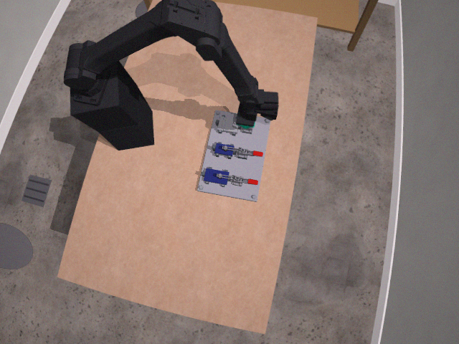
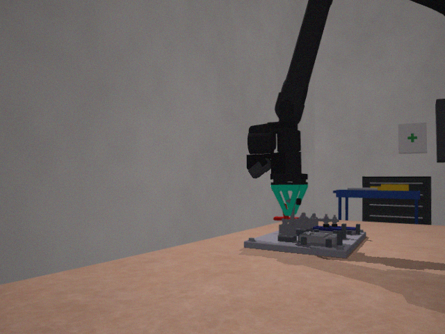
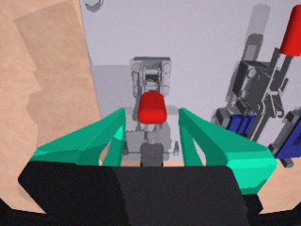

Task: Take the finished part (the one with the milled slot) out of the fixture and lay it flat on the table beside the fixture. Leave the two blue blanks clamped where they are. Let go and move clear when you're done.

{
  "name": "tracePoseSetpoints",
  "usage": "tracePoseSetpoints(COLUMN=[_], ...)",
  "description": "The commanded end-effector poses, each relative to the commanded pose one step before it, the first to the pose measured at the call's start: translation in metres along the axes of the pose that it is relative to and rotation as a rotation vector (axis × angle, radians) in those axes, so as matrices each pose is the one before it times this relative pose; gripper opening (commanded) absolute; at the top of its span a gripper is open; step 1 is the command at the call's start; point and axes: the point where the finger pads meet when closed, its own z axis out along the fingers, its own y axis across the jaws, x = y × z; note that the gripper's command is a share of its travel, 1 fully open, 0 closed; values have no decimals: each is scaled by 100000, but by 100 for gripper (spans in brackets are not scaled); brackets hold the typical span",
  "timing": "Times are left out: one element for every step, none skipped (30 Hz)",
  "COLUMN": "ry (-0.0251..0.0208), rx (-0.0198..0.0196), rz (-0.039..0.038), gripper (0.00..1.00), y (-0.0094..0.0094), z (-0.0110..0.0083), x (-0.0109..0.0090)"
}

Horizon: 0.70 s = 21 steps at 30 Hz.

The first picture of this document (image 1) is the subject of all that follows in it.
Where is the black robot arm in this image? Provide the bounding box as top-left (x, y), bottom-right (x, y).
top-left (64, 0), bottom-right (279, 121)

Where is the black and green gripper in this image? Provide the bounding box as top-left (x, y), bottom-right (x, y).
top-left (236, 106), bottom-right (255, 129)

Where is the toggle clamp with red handle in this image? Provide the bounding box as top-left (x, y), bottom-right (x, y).
top-left (217, 173), bottom-right (258, 186)
top-left (222, 145), bottom-right (263, 159)

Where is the blue rectangular block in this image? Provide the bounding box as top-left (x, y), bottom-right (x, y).
top-left (204, 168), bottom-right (230, 185)
top-left (214, 143), bottom-right (234, 157)

